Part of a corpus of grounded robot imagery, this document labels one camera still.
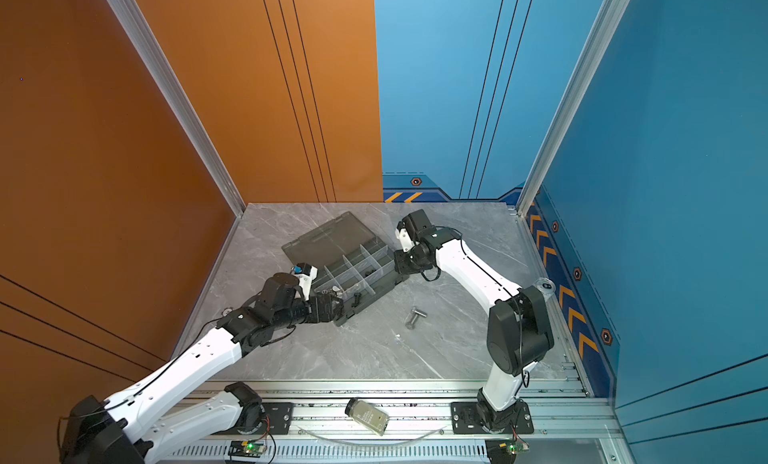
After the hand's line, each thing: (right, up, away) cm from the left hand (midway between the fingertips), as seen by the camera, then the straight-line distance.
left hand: (332, 300), depth 80 cm
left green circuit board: (-19, -34, -9) cm, 40 cm away
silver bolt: (+24, -6, +11) cm, 28 cm away
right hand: (+17, +8, +7) cm, 20 cm away
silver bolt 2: (+21, -10, +9) cm, 25 cm away
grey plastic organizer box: (+2, +9, +19) cm, 21 cm away
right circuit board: (+43, -34, -9) cm, 55 cm away
